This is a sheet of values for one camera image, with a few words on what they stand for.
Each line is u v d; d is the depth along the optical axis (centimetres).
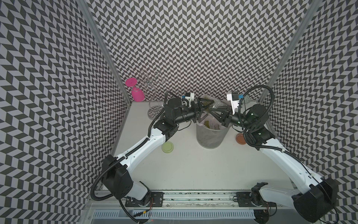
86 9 73
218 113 62
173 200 74
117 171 40
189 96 65
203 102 59
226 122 56
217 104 60
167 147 91
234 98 55
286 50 85
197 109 58
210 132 78
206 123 95
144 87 81
